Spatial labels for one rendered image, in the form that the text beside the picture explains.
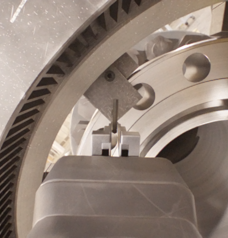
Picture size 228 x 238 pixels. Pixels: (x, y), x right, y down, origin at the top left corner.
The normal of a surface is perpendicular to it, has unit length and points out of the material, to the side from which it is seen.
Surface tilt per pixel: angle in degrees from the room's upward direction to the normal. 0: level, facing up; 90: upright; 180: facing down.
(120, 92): 90
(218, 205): 14
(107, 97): 90
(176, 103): 90
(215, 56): 90
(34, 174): 136
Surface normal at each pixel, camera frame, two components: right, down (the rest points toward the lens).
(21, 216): 0.78, 0.26
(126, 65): 0.00, 0.25
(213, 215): -0.42, -0.88
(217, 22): -1.00, -0.02
